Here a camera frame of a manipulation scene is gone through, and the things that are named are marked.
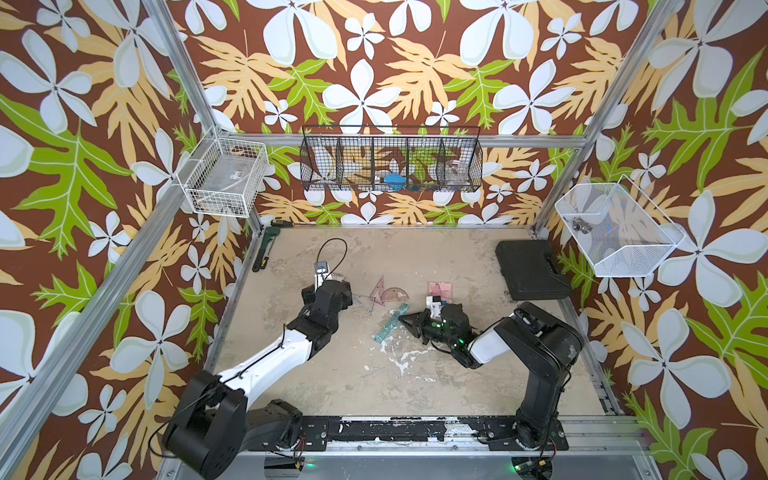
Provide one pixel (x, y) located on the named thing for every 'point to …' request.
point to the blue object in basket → (395, 181)
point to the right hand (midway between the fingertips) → (396, 317)
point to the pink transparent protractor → (394, 294)
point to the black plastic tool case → (525, 271)
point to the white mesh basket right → (619, 231)
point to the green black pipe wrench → (268, 232)
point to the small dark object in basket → (579, 225)
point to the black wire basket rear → (391, 159)
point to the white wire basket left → (225, 176)
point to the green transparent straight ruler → (391, 323)
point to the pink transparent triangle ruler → (378, 292)
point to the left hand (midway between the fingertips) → (331, 281)
